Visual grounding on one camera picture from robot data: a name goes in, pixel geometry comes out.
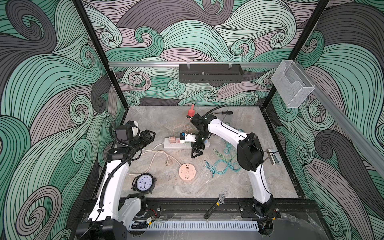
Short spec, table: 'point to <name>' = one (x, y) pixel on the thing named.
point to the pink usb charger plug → (172, 139)
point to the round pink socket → (187, 172)
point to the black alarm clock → (144, 182)
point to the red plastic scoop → (191, 112)
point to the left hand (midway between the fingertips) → (152, 133)
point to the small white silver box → (274, 156)
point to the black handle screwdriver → (227, 112)
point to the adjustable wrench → (220, 201)
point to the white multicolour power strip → (179, 144)
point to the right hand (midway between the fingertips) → (193, 149)
